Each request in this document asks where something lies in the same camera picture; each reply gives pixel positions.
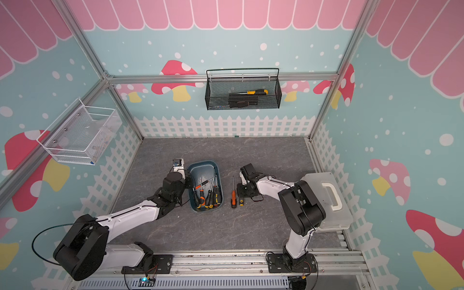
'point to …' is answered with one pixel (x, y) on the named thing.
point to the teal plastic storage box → (206, 170)
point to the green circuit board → (145, 282)
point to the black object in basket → (243, 101)
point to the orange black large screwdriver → (234, 201)
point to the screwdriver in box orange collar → (215, 203)
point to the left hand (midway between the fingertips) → (189, 173)
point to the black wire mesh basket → (232, 89)
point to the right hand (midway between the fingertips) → (240, 192)
